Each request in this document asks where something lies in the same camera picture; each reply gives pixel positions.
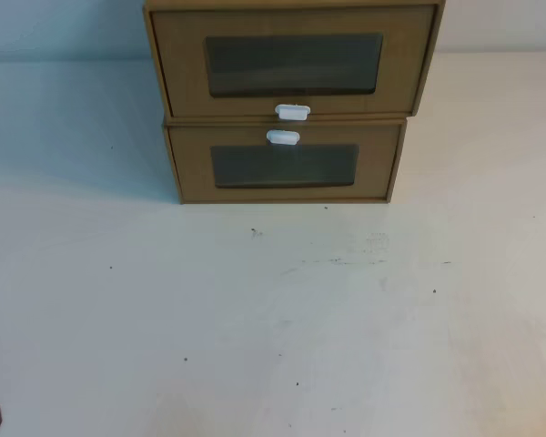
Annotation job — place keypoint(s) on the white drawer handle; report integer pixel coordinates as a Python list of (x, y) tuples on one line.
[(283, 137), (292, 112)]

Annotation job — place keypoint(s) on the brown cardboard drawer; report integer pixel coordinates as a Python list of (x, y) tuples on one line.
[(182, 59)]

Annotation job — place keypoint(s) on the lower brown shoebox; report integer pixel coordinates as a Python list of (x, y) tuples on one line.
[(335, 161)]

